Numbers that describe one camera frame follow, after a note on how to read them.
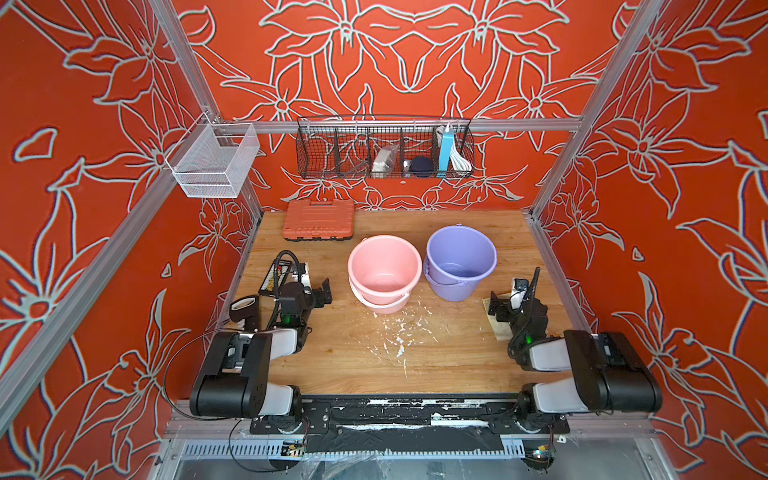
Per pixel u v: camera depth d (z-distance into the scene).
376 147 1.01
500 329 0.87
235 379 0.44
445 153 0.87
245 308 0.92
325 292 0.84
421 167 0.95
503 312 0.81
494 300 0.85
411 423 0.73
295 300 0.69
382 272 0.98
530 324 0.68
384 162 0.91
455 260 1.04
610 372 0.43
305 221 1.12
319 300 0.83
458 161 0.91
